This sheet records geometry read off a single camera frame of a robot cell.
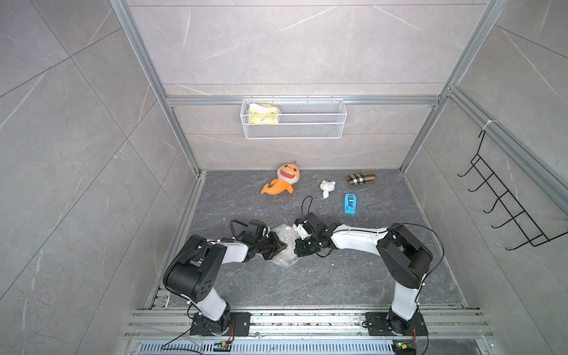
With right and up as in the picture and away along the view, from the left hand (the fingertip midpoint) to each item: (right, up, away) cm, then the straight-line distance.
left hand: (289, 242), depth 91 cm
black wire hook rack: (+67, +10, -31) cm, 75 cm away
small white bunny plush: (+19, +24, +19) cm, 36 cm away
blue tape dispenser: (+30, +15, +13) cm, 36 cm away
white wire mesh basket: (+5, +55, +10) cm, 56 cm away
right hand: (+3, -4, 0) cm, 5 cm away
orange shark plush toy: (-1, +29, +17) cm, 34 cm away
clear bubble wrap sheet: (-1, -5, -3) cm, 6 cm away
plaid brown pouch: (+38, +28, +23) cm, 52 cm away
